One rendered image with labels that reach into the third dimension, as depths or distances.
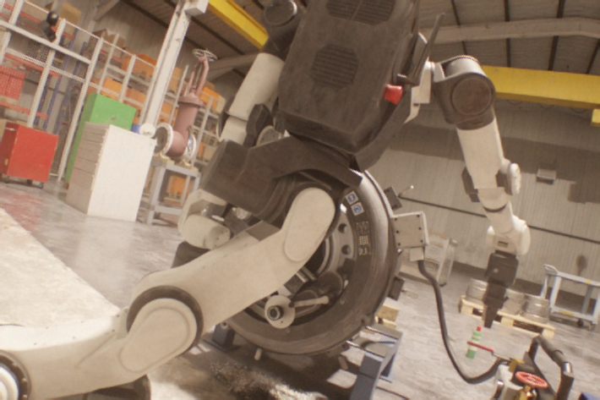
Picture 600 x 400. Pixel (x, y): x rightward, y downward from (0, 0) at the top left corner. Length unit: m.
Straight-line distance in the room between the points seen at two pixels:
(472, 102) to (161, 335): 0.72
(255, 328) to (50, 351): 0.75
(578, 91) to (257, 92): 12.26
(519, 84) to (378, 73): 12.17
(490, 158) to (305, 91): 0.45
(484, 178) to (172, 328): 0.74
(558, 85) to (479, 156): 11.99
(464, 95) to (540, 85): 12.05
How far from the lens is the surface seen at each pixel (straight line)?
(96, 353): 0.73
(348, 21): 0.72
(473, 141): 0.87
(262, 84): 0.87
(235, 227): 1.32
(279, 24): 0.89
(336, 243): 1.30
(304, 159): 0.70
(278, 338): 1.28
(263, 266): 0.69
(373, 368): 1.55
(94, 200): 4.88
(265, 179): 0.68
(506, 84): 12.81
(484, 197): 0.98
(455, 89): 0.76
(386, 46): 0.68
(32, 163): 6.28
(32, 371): 0.81
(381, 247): 1.14
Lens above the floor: 0.74
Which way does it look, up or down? 1 degrees up
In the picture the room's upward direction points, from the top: 15 degrees clockwise
